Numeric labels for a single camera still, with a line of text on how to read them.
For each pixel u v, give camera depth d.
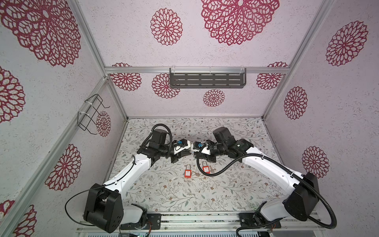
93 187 0.42
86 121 0.76
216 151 0.65
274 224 0.59
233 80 0.93
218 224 0.74
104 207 0.41
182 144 0.64
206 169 0.91
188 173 0.88
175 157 0.69
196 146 0.62
